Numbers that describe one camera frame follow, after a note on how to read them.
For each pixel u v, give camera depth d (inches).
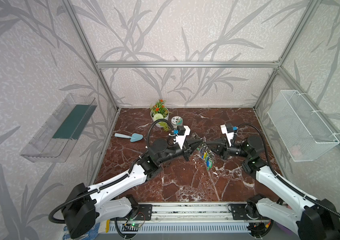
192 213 29.7
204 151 25.1
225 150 23.7
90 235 26.7
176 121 40.1
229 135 24.0
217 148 25.1
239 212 28.8
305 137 24.5
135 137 41.1
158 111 38.8
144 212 28.8
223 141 24.8
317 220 15.2
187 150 22.4
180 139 22.4
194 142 24.2
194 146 24.6
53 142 25.2
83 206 15.4
